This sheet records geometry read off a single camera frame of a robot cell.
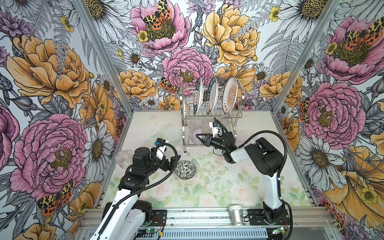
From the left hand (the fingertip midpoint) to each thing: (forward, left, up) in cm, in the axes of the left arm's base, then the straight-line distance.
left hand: (171, 157), depth 77 cm
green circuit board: (-29, +11, -17) cm, 35 cm away
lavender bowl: (+20, -13, -4) cm, 24 cm away
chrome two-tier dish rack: (+28, -9, -5) cm, 30 cm away
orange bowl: (-7, -6, -12) cm, 16 cm away
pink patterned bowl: (-1, -6, -14) cm, 15 cm away
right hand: (+14, -13, -4) cm, 20 cm away
